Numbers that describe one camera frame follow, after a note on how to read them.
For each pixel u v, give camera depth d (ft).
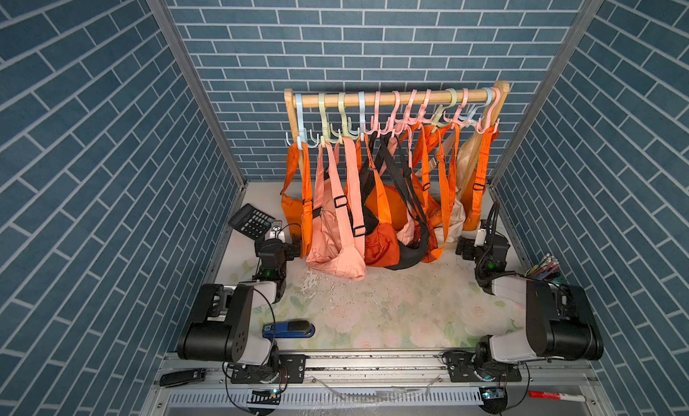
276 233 2.53
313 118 2.11
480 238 2.74
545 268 2.52
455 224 2.90
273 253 2.28
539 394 2.27
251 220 3.43
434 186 2.61
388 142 2.25
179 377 2.29
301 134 2.15
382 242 2.51
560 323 1.48
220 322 1.47
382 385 2.38
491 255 2.36
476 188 2.49
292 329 2.54
